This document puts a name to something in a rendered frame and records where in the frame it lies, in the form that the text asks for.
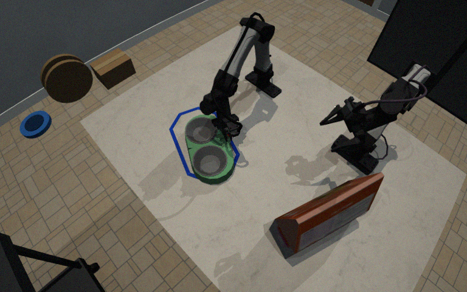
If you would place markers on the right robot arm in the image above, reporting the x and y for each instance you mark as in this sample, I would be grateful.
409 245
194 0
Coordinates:
259 34

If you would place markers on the grey steel bowl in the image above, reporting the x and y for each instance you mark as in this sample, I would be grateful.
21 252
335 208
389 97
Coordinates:
209 160
201 130

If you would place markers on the green double-bowl pet feeder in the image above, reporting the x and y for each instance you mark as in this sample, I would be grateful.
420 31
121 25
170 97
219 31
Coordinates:
220 142

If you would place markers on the orange cat food box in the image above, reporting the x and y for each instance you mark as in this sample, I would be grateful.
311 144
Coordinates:
318 218

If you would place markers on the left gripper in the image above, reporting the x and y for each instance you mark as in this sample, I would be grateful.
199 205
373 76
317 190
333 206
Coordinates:
366 123

